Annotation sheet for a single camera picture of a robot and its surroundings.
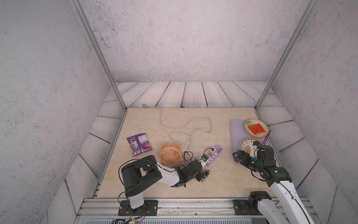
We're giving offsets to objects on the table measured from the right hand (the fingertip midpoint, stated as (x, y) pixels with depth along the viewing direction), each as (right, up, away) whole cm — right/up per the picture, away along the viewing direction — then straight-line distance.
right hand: (239, 156), depth 78 cm
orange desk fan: (-39, 0, +6) cm, 39 cm away
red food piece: (+23, +13, +26) cm, 38 cm away
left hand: (-17, -9, +6) cm, 21 cm away
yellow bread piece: (+2, +5, -7) cm, 9 cm away
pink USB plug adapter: (-13, 0, +9) cm, 16 cm away
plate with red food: (+21, +19, +30) cm, 41 cm away
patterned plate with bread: (+11, +4, +18) cm, 21 cm away
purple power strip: (-13, -4, +10) cm, 17 cm away
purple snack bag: (-61, +3, +17) cm, 64 cm away
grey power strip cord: (-34, +8, +24) cm, 42 cm away
